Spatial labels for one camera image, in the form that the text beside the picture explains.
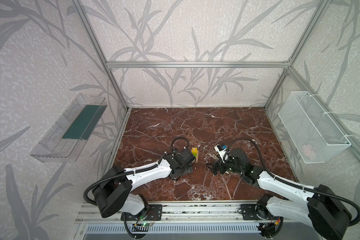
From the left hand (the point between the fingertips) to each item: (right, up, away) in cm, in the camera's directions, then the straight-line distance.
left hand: (188, 166), depth 85 cm
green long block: (+4, +6, +2) cm, 8 cm away
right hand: (+13, +7, -2) cm, 15 cm away
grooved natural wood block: (+5, +4, +6) cm, 9 cm away
